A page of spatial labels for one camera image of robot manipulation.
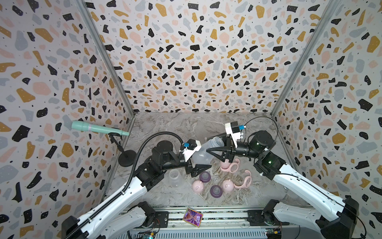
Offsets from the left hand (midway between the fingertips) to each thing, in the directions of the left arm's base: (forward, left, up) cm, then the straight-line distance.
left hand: (208, 156), depth 63 cm
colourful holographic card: (-18, +7, -28) cm, 34 cm away
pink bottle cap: (-4, +5, -25) cm, 26 cm away
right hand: (-1, -1, +8) cm, 8 cm away
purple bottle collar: (+3, +1, -29) cm, 30 cm away
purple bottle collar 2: (-6, -5, -29) cm, 30 cm away
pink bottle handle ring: (+8, -13, -28) cm, 32 cm away
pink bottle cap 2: (-4, -12, -26) cm, 29 cm away
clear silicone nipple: (+1, -6, -29) cm, 29 cm away
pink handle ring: (-1, -23, -29) cm, 37 cm away
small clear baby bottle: (-2, +16, -20) cm, 26 cm away
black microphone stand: (+16, +50, -29) cm, 60 cm away
